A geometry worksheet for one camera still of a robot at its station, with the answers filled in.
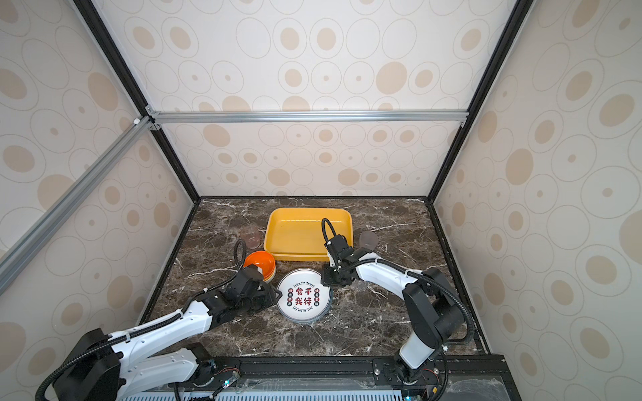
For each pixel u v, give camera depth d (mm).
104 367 398
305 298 857
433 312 453
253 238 1023
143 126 861
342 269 644
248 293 652
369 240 1018
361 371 745
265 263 890
